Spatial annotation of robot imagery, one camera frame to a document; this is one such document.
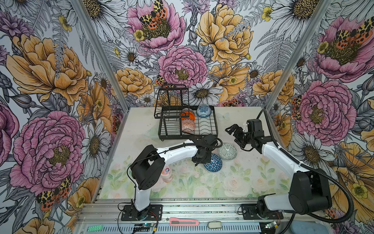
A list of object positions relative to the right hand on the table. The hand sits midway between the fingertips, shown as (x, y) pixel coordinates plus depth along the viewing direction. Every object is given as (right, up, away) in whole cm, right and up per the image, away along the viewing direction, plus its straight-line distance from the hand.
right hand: (229, 137), depth 87 cm
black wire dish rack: (-31, +10, +1) cm, 32 cm away
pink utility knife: (-29, -39, -15) cm, 51 cm away
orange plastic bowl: (-25, +16, +25) cm, 39 cm away
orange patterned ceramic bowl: (-25, +7, +21) cm, 33 cm away
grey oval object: (-11, -39, -17) cm, 44 cm away
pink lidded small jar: (-35, -18, -10) cm, 41 cm away
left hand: (-16, -15, -1) cm, 22 cm away
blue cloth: (+27, -39, -19) cm, 51 cm away
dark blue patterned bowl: (-8, -16, +3) cm, 18 cm away
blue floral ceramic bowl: (-13, +17, +29) cm, 36 cm away
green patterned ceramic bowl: (+1, -10, +9) cm, 14 cm away
